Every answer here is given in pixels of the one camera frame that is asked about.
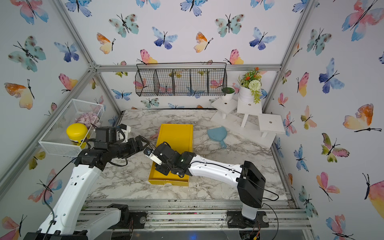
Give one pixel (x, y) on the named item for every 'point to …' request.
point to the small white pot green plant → (229, 92)
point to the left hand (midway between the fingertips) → (146, 143)
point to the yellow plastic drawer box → (180, 137)
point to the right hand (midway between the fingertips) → (160, 158)
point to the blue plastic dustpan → (218, 134)
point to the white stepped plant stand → (246, 119)
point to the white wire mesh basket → (55, 141)
